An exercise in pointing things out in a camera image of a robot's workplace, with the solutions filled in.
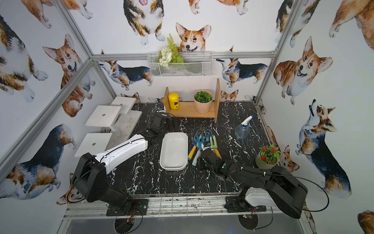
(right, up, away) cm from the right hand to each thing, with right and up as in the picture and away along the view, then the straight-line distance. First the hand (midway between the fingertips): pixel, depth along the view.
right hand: (201, 155), depth 86 cm
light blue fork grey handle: (-2, +7, +10) cm, 12 cm away
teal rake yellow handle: (-4, +3, +5) cm, 7 cm away
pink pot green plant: (+2, +34, +12) cm, 36 cm away
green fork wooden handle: (+8, +4, +6) cm, 11 cm away
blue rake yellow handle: (+4, +10, +9) cm, 14 cm away
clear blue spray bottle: (+26, +13, +7) cm, 30 cm away
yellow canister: (-18, +34, +15) cm, 41 cm away
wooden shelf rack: (-10, +28, +21) cm, 36 cm away
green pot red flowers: (+35, +1, -7) cm, 36 cm away
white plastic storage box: (-17, +1, +7) cm, 18 cm away
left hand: (-20, +23, +1) cm, 30 cm away
